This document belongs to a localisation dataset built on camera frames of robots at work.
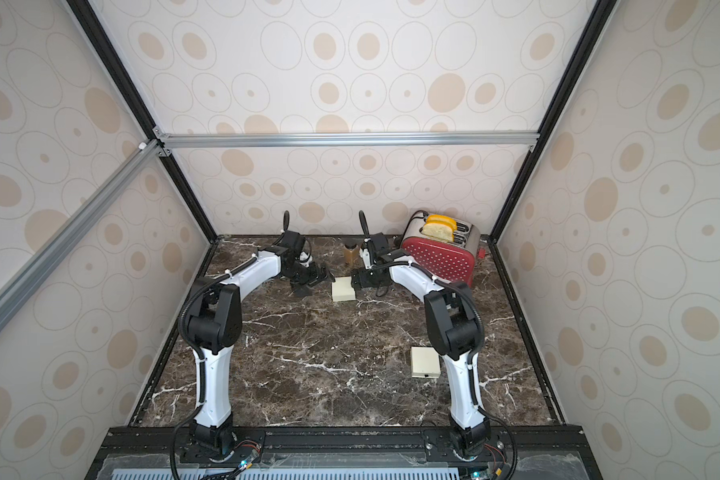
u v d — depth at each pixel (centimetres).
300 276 87
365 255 92
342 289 102
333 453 73
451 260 93
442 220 95
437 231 95
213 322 56
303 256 88
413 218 105
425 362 84
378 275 77
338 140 91
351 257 108
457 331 55
